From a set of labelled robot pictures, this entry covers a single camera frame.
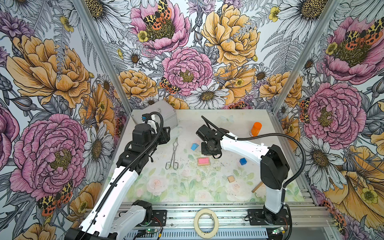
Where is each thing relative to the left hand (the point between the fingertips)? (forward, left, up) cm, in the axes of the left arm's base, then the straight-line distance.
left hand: (165, 134), depth 75 cm
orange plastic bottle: (+18, -56, -20) cm, 62 cm away
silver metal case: (+25, +3, -10) cm, 27 cm away
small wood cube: (-13, -35, -27) cm, 46 cm away
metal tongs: (-3, -3, -27) cm, 27 cm away
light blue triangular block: (+8, -14, -25) cm, 30 cm away
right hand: (-3, -22, -18) cm, 29 cm away
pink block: (-3, -20, -24) cm, 31 cm away
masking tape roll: (-38, -16, -23) cm, 47 cm away
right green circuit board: (-37, -53, -27) cm, 70 cm away
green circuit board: (-37, +7, -26) cm, 46 cm away
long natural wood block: (-4, -20, -26) cm, 33 cm away
